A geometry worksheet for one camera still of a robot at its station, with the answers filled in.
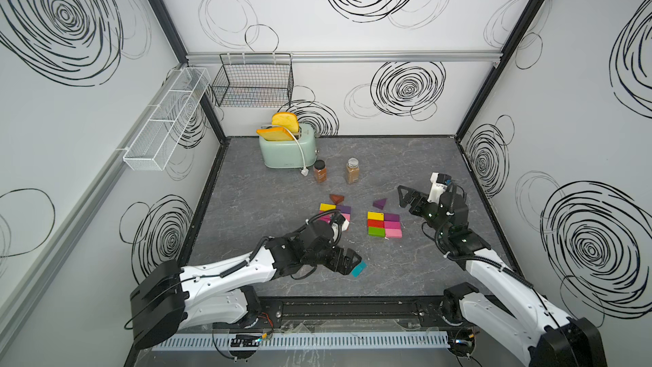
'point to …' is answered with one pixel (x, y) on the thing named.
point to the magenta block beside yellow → (327, 217)
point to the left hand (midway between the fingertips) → (350, 258)
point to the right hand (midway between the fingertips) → (408, 193)
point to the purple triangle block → (379, 203)
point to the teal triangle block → (357, 270)
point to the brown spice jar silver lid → (352, 171)
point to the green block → (377, 232)
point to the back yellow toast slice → (288, 120)
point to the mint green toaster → (287, 154)
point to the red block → (376, 223)
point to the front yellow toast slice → (275, 133)
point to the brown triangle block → (336, 199)
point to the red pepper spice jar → (320, 172)
